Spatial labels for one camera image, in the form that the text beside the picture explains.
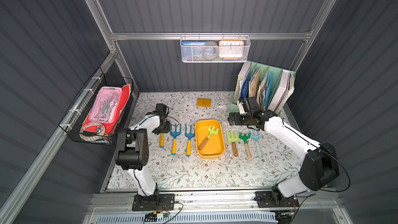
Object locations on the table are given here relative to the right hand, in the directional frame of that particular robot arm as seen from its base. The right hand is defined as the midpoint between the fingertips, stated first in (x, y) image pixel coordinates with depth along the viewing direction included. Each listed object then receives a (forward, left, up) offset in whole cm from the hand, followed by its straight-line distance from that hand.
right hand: (239, 117), depth 86 cm
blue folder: (+15, -18, +7) cm, 24 cm away
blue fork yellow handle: (-3, +29, -16) cm, 33 cm away
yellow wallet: (+24, +20, -14) cm, 34 cm away
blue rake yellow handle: (-7, +38, -15) cm, 41 cm away
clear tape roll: (-17, +65, +13) cm, 68 cm away
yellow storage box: (-11, +13, -15) cm, 23 cm away
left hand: (-1, +47, -13) cm, 49 cm away
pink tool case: (-5, +66, +16) cm, 68 cm away
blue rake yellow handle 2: (-7, +46, -14) cm, 49 cm away
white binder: (+13, -26, 0) cm, 29 cm away
